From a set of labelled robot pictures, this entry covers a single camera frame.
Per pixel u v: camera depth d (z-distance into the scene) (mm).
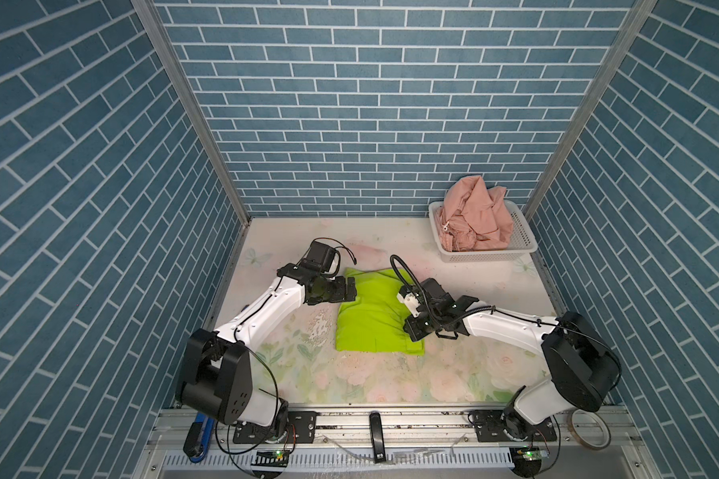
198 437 689
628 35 738
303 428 736
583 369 444
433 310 686
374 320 866
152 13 696
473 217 1073
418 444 727
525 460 718
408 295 805
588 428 752
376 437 695
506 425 668
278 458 722
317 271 652
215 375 423
